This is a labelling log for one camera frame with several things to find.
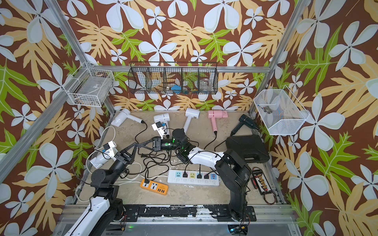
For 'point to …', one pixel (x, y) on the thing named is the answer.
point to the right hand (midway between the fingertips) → (142, 147)
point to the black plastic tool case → (251, 148)
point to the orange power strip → (152, 186)
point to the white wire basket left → (89, 87)
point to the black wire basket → (181, 78)
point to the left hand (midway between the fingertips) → (137, 143)
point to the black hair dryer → (247, 120)
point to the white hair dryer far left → (122, 115)
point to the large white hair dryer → (99, 159)
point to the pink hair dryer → (214, 114)
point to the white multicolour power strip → (203, 178)
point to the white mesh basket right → (281, 113)
